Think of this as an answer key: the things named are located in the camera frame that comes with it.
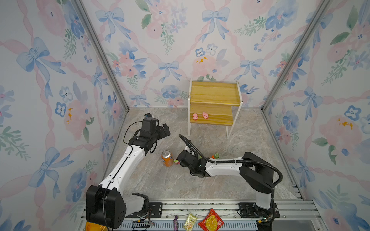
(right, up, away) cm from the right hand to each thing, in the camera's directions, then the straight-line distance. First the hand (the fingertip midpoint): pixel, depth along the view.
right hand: (183, 153), depth 89 cm
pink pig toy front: (+7, +23, +3) cm, 24 cm away
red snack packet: (+14, -29, -19) cm, 38 cm away
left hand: (-12, +16, -7) cm, 21 cm away
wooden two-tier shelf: (+16, +30, -11) cm, 36 cm away
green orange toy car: (+20, -2, +1) cm, 20 cm away
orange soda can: (-9, -1, -8) cm, 12 cm away
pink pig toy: (+14, +24, +3) cm, 28 cm away
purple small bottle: (-3, -30, -19) cm, 36 cm away
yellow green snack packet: (+4, -29, -20) cm, 36 cm away
